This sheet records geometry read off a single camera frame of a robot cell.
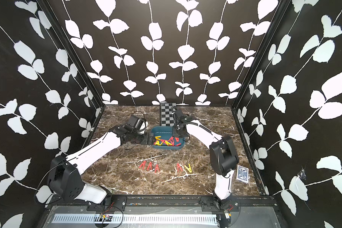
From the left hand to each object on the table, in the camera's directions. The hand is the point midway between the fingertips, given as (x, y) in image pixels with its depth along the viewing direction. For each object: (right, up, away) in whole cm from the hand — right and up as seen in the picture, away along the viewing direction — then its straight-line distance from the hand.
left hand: (150, 137), depth 83 cm
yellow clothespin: (+24, -20, +2) cm, 31 cm away
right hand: (+15, +2, +8) cm, 17 cm away
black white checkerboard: (+8, +18, +31) cm, 37 cm away
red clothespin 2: (-1, -18, +4) cm, 18 cm away
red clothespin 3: (+4, -19, +2) cm, 19 cm away
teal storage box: (+6, -3, +17) cm, 19 cm away
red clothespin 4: (+17, -19, +3) cm, 26 cm away
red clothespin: (-5, -17, +5) cm, 18 cm away
